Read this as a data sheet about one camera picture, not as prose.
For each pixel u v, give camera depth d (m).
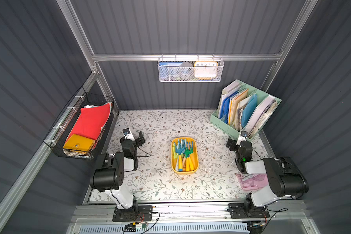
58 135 0.62
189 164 0.89
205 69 0.88
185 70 0.87
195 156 0.89
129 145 0.74
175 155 0.94
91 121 0.74
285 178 0.46
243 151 0.73
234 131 0.98
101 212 0.76
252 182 0.84
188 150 0.93
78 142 0.65
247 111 0.91
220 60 0.89
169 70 0.84
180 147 0.93
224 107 0.99
